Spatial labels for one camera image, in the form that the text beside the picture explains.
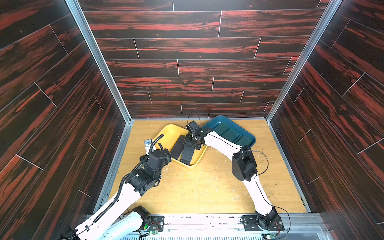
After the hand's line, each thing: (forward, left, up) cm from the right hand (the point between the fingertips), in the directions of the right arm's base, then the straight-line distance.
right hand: (189, 142), depth 99 cm
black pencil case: (-6, +8, -1) cm, 10 cm away
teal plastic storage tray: (+13, -37, -1) cm, 39 cm away
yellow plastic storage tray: (+7, +16, -5) cm, 19 cm away
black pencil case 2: (-9, +1, -1) cm, 9 cm away
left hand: (-18, +14, +15) cm, 27 cm away
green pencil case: (+4, -37, -2) cm, 38 cm away
